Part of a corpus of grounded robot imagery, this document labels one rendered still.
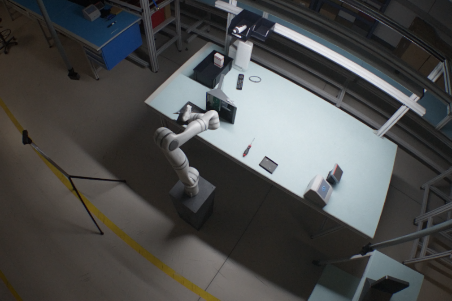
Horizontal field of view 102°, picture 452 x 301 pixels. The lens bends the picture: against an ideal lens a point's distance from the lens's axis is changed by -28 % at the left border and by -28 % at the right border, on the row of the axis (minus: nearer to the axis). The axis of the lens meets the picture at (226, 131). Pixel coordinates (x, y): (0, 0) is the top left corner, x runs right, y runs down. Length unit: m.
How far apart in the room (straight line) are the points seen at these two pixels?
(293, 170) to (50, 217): 2.57
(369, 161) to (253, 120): 1.00
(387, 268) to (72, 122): 3.61
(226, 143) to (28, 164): 2.64
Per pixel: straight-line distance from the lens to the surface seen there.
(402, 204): 3.61
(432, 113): 3.27
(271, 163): 1.77
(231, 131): 1.83
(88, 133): 3.31
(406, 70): 1.36
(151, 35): 3.21
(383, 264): 1.88
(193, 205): 1.77
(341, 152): 2.02
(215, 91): 1.77
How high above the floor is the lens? 2.57
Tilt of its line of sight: 59 degrees down
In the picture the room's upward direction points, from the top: 8 degrees clockwise
